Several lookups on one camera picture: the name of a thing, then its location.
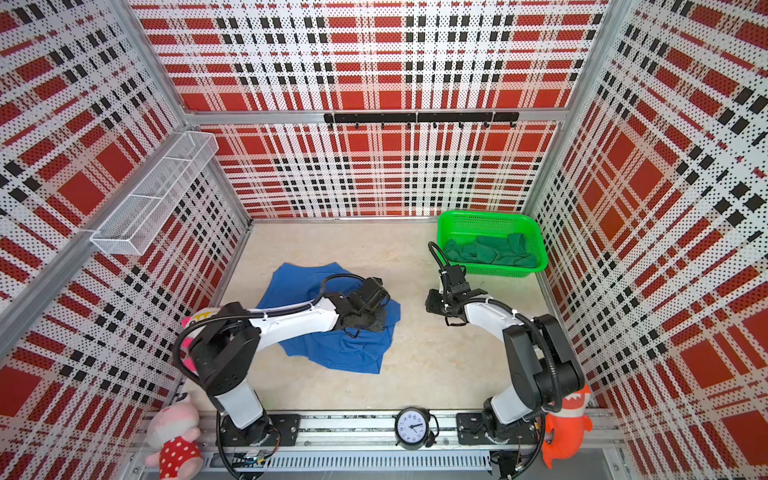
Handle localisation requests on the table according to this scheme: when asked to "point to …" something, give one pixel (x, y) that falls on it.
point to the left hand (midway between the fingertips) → (377, 324)
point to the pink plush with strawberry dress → (172, 428)
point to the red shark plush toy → (566, 428)
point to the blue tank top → (299, 284)
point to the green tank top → (509, 250)
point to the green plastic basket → (466, 225)
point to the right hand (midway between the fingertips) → (430, 305)
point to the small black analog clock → (415, 428)
